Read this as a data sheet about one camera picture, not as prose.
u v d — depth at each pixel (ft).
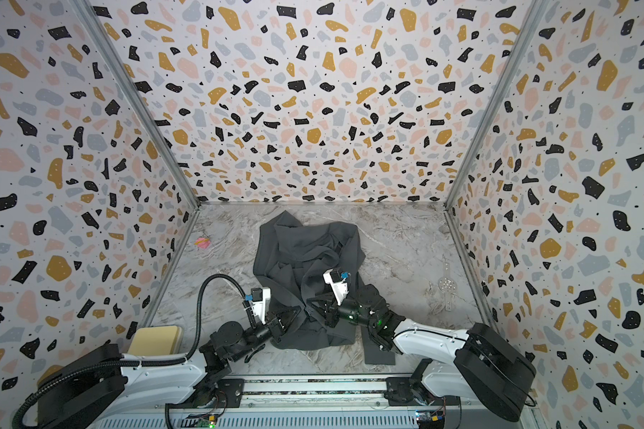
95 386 1.42
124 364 1.53
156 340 2.70
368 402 2.40
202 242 3.39
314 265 3.05
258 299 2.26
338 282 2.24
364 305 2.02
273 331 2.22
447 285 3.17
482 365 1.41
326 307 2.30
